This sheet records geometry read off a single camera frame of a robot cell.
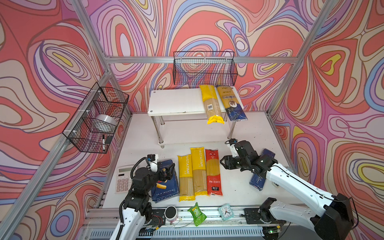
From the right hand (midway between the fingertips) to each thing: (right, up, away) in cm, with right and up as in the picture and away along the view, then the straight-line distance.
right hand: (226, 164), depth 80 cm
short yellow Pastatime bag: (-22, -12, +2) cm, 25 cm away
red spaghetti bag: (-6, -9, +5) cm, 12 cm away
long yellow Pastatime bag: (-14, -6, +8) cm, 17 cm away
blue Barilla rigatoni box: (-34, -13, -3) cm, 36 cm away
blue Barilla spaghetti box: (+18, -10, +2) cm, 20 cm away
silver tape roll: (-62, +25, -6) cm, 67 cm away
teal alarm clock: (-1, -22, -6) cm, 23 cm away
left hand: (-31, 0, 0) cm, 31 cm away
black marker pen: (-62, +12, -8) cm, 64 cm away
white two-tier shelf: (-28, +27, +39) cm, 55 cm away
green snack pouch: (-15, -25, -6) cm, 30 cm away
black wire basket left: (-67, +20, -8) cm, 71 cm away
